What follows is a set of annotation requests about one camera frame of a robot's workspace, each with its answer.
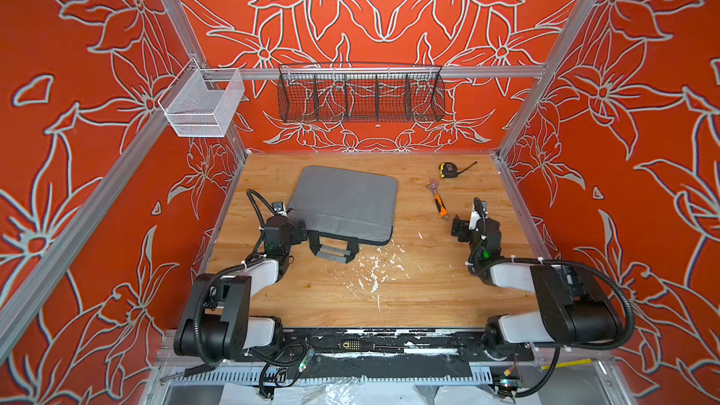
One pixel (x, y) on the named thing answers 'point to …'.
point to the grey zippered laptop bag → (344, 207)
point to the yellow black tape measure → (448, 170)
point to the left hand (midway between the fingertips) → (287, 220)
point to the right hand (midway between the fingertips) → (473, 214)
